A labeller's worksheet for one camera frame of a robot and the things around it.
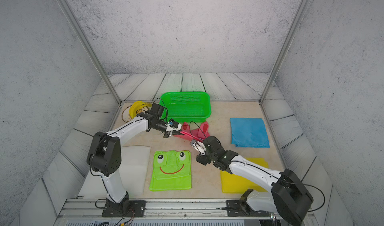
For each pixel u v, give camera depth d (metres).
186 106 1.19
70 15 0.76
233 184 0.81
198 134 0.96
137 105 1.11
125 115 1.12
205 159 0.74
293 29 0.81
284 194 0.41
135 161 0.87
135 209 0.73
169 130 0.77
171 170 0.85
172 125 0.72
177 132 0.82
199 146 0.72
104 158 0.49
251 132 0.99
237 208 0.73
